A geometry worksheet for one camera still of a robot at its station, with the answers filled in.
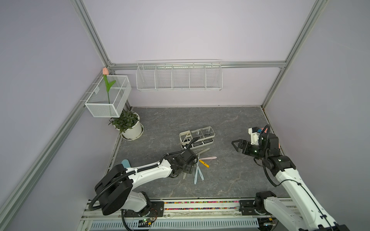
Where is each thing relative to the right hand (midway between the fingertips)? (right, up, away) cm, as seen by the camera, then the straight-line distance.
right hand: (237, 142), depth 78 cm
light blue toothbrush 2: (-22, -20, +6) cm, 31 cm away
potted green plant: (-64, +10, +11) cm, 66 cm away
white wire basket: (-73, +21, -6) cm, 76 cm away
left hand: (-29, -14, +6) cm, 32 cm away
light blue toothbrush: (-20, -19, +8) cm, 28 cm away
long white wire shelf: (-49, +43, +20) cm, 68 cm away
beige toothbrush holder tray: (-15, +2, +24) cm, 28 cm away
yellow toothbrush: (-17, -15, +11) cm, 25 cm away
